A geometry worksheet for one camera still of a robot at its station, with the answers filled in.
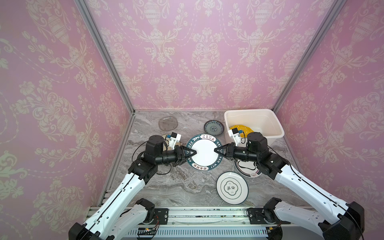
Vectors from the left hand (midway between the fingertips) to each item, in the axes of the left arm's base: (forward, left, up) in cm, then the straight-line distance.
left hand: (195, 156), depth 66 cm
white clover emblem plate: (-5, -21, -27) cm, 34 cm away
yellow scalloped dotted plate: (+10, -21, +6) cm, 25 cm away
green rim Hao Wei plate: (0, -5, -2) cm, 5 cm away
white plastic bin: (+37, -47, -17) cm, 63 cm away
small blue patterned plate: (+38, -13, -26) cm, 47 cm away
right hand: (+3, -9, 0) cm, 10 cm away
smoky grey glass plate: (+42, +22, -28) cm, 56 cm away
